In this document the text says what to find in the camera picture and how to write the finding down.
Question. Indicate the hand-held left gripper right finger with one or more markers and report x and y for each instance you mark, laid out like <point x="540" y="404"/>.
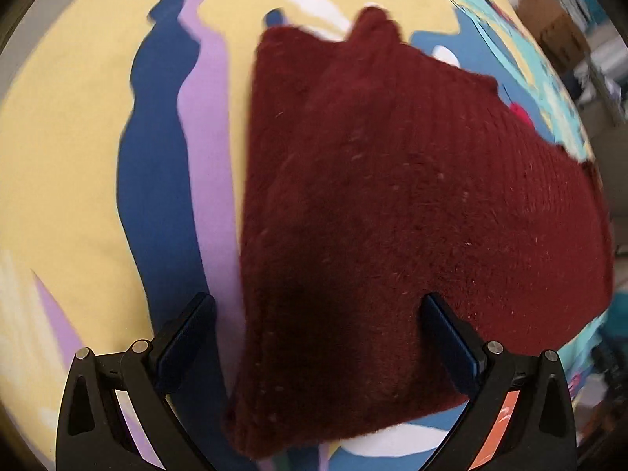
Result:
<point x="454" y="346"/>

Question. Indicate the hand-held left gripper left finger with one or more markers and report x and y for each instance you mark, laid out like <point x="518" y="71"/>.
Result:
<point x="184" y="336"/>

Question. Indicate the dark red knit sweater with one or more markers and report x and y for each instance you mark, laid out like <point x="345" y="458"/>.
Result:
<point x="392" y="196"/>

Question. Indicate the yellow dinosaur print bedspread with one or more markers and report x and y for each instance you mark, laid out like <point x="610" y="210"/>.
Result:
<point x="88" y="108"/>

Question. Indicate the wooden dresser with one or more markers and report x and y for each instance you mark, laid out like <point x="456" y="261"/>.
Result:
<point x="554" y="24"/>

